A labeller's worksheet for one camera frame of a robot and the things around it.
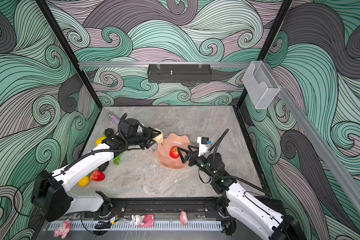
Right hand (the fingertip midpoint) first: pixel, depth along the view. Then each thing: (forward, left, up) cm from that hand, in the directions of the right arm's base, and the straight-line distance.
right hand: (183, 149), depth 73 cm
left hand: (+8, +11, +2) cm, 14 cm away
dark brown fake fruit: (+21, +50, -17) cm, 57 cm away
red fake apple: (+6, +5, -14) cm, 16 cm away
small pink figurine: (-27, 0, -15) cm, 31 cm away
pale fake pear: (+6, +12, +1) cm, 14 cm away
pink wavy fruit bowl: (+7, +12, -17) cm, 22 cm away
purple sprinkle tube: (+34, +51, -18) cm, 64 cm away
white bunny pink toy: (-29, +17, -18) cm, 38 cm away
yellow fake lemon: (+15, +55, -17) cm, 60 cm away
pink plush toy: (-32, +54, -15) cm, 65 cm away
